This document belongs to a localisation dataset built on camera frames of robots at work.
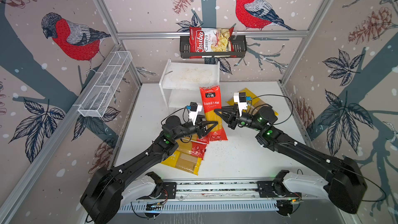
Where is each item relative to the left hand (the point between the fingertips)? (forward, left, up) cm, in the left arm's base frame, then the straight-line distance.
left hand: (215, 123), depth 65 cm
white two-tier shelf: (+22, +17, +3) cm, 28 cm away
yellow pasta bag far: (+32, -32, -28) cm, 53 cm away
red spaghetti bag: (-1, +8, -27) cm, 29 cm away
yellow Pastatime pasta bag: (-7, +15, -27) cm, 32 cm away
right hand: (+2, +1, +4) cm, 5 cm away
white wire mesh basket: (+22, +56, +1) cm, 60 cm away
